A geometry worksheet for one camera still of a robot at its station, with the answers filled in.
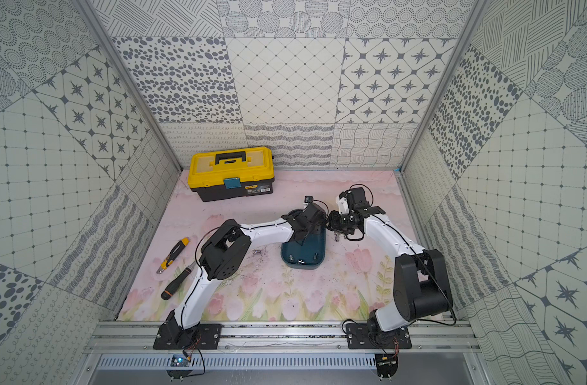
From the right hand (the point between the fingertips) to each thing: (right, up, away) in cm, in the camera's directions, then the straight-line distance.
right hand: (329, 227), depth 89 cm
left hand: (-3, +2, +10) cm, 11 cm away
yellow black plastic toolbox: (-42, +21, +10) cm, 48 cm away
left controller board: (-48, -38, -17) cm, 63 cm away
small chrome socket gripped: (+4, -5, +7) cm, 9 cm away
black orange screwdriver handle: (-55, -18, -4) cm, 58 cm away
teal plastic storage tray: (-8, -11, +1) cm, 14 cm away
